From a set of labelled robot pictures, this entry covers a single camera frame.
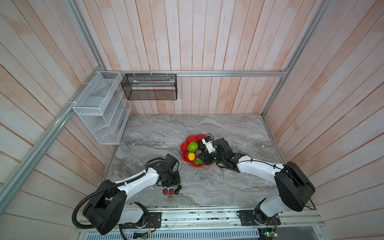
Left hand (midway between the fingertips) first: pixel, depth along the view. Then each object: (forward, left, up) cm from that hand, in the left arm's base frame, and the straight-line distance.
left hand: (178, 185), depth 83 cm
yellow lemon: (+17, -8, +2) cm, 19 cm away
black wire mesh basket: (+66, +23, +20) cm, 73 cm away
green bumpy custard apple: (+23, -8, +4) cm, 25 cm away
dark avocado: (+24, -14, +4) cm, 28 cm away
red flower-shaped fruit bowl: (+22, -3, +1) cm, 22 cm away
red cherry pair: (-3, +7, -1) cm, 8 cm away
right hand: (+15, -12, +8) cm, 21 cm away
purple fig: (+19, -12, +4) cm, 23 cm away
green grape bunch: (+14, -12, +2) cm, 18 cm away
